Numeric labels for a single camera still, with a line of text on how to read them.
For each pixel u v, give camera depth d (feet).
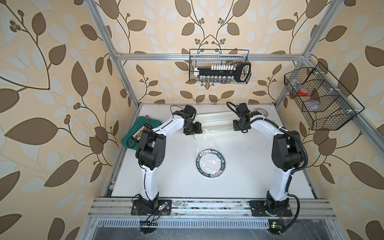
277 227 2.34
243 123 2.39
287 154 1.70
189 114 2.52
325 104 2.40
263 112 3.67
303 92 2.64
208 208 2.47
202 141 3.08
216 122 3.34
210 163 2.91
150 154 1.75
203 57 2.99
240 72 2.76
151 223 2.42
